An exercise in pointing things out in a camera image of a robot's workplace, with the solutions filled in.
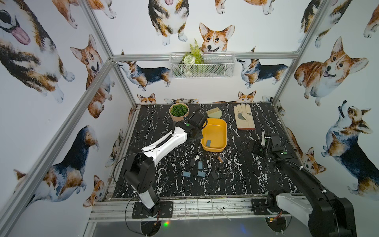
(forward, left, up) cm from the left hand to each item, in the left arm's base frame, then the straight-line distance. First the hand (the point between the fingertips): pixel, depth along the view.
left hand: (200, 135), depth 86 cm
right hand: (-5, -30, -3) cm, 31 cm away
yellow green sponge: (+29, -12, -14) cm, 35 cm away
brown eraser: (-10, -12, -13) cm, 21 cm away
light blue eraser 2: (-17, +8, -14) cm, 24 cm away
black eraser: (-19, -8, -14) cm, 25 cm away
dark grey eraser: (-10, +5, -14) cm, 18 cm away
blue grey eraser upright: (-13, 0, -13) cm, 18 cm away
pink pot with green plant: (+21, +14, -3) cm, 26 cm away
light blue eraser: (+3, -6, -15) cm, 16 cm away
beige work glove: (+22, -34, -13) cm, 43 cm away
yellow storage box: (+9, -11, -15) cm, 20 cm away
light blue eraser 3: (-18, 0, -14) cm, 23 cm away
